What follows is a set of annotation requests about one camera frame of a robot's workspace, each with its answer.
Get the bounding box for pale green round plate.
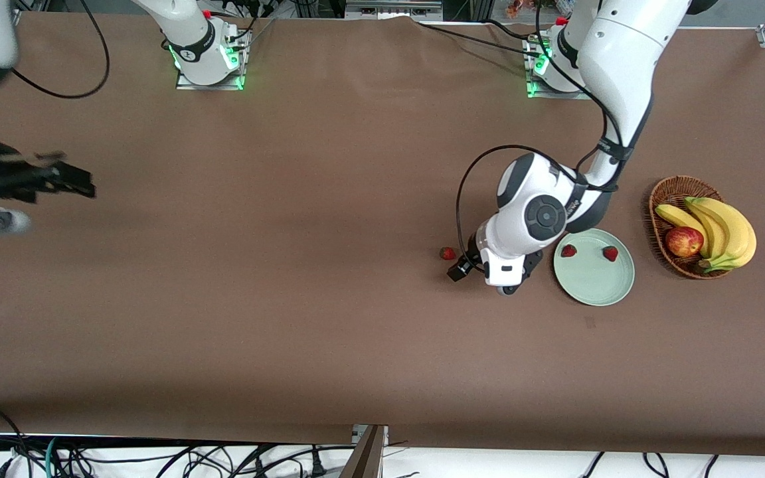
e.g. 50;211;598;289
553;228;636;307

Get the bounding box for brown table cover sheet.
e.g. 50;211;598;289
0;12;765;459

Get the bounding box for brown wicker basket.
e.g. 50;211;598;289
649;175;736;280

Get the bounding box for short yellow banana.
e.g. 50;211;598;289
655;203;711;258

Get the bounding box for red apple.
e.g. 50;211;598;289
665;226;705;258

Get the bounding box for medium yellow banana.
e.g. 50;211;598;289
683;197;728;260

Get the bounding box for large yellow banana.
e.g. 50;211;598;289
691;197;757;274

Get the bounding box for orange toy items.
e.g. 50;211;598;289
506;0;559;17

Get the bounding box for short black cable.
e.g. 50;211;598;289
222;17;260;50
485;19;539;42

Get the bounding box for long black cable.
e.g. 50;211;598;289
412;20;551;59

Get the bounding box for grey metal rail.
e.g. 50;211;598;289
345;0;444;19

